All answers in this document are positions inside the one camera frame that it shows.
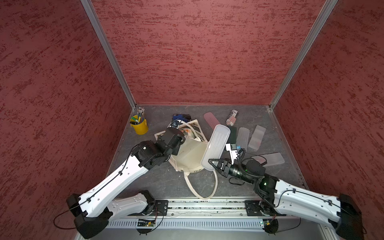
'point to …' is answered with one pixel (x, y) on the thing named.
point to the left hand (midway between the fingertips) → (170, 142)
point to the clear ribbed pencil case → (242, 137)
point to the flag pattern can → (232, 118)
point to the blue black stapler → (185, 117)
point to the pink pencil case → (211, 119)
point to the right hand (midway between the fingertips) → (208, 165)
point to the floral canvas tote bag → (188, 160)
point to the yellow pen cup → (138, 122)
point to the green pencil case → (232, 138)
